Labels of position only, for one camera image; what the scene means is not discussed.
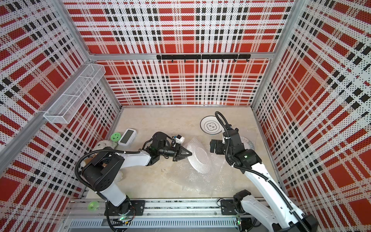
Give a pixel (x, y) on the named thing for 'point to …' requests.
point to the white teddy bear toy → (100, 146)
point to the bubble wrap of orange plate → (182, 174)
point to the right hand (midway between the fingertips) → (220, 143)
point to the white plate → (210, 125)
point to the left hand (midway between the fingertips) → (192, 154)
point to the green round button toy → (115, 137)
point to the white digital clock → (128, 137)
